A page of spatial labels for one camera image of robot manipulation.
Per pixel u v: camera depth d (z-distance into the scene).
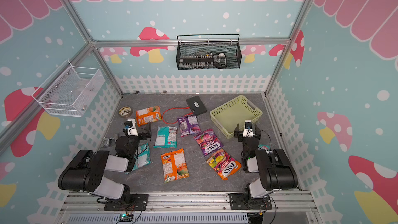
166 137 0.94
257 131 0.80
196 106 1.10
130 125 0.74
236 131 0.83
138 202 0.76
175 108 1.13
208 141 0.92
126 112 1.09
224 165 0.83
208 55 0.92
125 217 0.73
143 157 0.87
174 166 0.84
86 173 0.47
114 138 0.94
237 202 0.74
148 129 0.82
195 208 0.74
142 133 0.80
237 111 1.10
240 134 0.81
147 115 1.06
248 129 0.74
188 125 1.00
